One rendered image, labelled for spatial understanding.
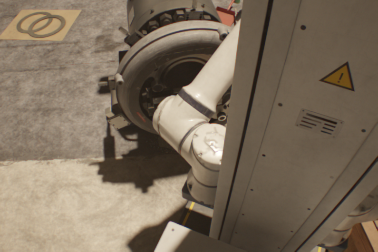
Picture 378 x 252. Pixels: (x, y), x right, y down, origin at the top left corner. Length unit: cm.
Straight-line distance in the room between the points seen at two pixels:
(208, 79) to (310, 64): 65
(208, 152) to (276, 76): 53
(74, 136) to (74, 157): 18
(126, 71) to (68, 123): 105
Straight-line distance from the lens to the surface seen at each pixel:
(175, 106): 112
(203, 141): 103
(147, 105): 166
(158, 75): 166
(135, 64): 145
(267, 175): 77
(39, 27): 355
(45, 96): 270
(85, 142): 228
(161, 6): 177
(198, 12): 147
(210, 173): 106
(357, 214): 107
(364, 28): 48
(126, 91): 154
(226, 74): 112
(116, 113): 173
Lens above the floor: 178
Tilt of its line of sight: 49 degrees down
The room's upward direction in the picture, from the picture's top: straight up
